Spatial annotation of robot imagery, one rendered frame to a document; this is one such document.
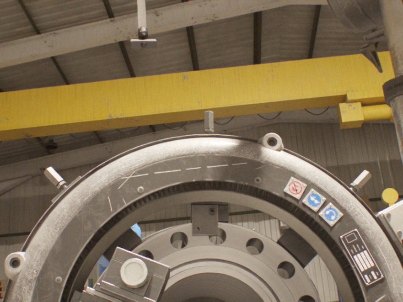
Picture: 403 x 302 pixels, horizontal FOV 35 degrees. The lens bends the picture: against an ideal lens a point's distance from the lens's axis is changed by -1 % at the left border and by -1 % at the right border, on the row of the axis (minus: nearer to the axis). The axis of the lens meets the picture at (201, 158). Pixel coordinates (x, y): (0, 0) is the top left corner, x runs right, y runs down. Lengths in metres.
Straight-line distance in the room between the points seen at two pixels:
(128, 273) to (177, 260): 0.25
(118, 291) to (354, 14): 0.56
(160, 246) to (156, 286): 0.22
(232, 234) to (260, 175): 0.16
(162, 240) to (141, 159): 0.18
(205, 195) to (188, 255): 0.13
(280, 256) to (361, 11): 0.55
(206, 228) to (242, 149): 0.18
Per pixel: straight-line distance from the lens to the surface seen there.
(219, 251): 1.29
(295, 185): 1.21
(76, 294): 1.18
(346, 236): 1.20
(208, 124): 1.38
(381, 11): 0.94
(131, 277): 1.05
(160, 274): 1.08
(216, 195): 1.25
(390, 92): 0.87
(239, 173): 1.20
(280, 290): 1.29
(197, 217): 1.30
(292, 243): 1.31
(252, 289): 1.28
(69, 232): 1.18
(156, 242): 1.29
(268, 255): 1.30
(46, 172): 1.36
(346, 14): 0.97
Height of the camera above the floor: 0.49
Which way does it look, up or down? 21 degrees up
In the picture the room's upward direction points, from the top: 5 degrees counter-clockwise
